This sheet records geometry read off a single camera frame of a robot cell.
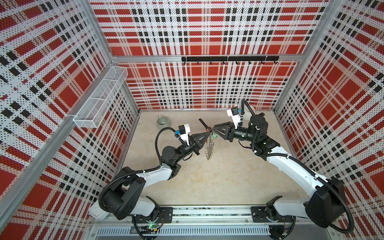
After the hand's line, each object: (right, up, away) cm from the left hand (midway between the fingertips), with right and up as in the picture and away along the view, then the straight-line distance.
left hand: (211, 133), depth 68 cm
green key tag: (+1, -1, 0) cm, 2 cm away
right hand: (+2, +2, +1) cm, 3 cm away
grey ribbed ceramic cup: (-34, +6, +43) cm, 55 cm away
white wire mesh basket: (-73, +11, +24) cm, 77 cm away
